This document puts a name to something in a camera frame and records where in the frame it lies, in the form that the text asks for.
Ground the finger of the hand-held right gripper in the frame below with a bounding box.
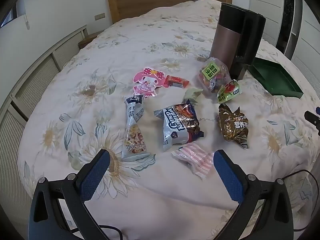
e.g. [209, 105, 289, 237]
[304, 106, 320, 134]

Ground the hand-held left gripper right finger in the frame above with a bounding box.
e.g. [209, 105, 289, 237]
[213, 149, 294, 240]

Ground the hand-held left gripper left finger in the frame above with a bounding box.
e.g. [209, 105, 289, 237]
[28, 149, 118, 240]

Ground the pink striped snack packet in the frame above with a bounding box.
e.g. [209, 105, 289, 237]
[171, 143, 215, 179]

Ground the brown gold snack packet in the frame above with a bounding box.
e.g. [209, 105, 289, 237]
[216, 104, 250, 149]

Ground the green tray box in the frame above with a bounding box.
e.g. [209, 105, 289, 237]
[251, 57, 304, 98]

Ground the tall white blue snack packet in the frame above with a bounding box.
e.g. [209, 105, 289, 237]
[122, 96, 150, 162]

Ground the silver blue cookie packet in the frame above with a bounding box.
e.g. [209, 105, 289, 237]
[154, 100, 205, 152]

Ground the pale green wrapper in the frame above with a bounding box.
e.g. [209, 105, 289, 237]
[184, 87, 204, 104]

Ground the clear bag of mixed candies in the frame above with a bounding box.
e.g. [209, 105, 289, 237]
[199, 57, 232, 93]

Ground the small green snack packet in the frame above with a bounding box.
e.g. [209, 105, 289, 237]
[216, 79, 241, 104]

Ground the black tall case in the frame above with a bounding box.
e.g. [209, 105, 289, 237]
[229, 9, 266, 80]

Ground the pink cartoon character packet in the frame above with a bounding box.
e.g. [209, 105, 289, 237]
[132, 67, 165, 98]

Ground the small red snack packet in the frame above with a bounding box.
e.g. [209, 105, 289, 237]
[164, 75, 190, 88]

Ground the white slatted radiator cover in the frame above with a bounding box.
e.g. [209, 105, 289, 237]
[0, 25, 89, 230]

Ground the white wardrobe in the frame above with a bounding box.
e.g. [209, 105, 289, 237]
[249, 0, 320, 63]

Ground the floral duvet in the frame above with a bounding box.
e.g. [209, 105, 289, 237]
[16, 0, 320, 240]

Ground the wooden nightstand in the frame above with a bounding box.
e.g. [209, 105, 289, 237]
[78, 30, 104, 49]

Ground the wooden headboard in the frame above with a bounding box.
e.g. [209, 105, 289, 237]
[107, 0, 233, 25]

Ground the window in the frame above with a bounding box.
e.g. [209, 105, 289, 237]
[0, 1, 18, 28]

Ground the black cable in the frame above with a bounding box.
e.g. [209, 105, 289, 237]
[70, 226, 123, 240]
[285, 169, 318, 232]

